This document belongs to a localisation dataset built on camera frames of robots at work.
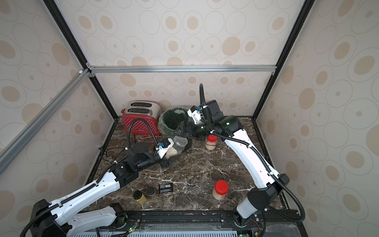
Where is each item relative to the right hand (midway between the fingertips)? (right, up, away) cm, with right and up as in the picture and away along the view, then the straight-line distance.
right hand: (186, 132), depth 67 cm
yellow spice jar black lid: (-23, -32, +6) cm, 40 cm away
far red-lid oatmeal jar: (+15, -8, +36) cm, 40 cm away
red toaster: (-30, +9, +28) cm, 43 cm away
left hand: (-3, -8, +2) cm, 9 cm away
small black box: (-13, -32, +16) cm, 38 cm away
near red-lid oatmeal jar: (+17, -28, +5) cm, 33 cm away
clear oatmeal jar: (-3, -4, -4) cm, 7 cm away
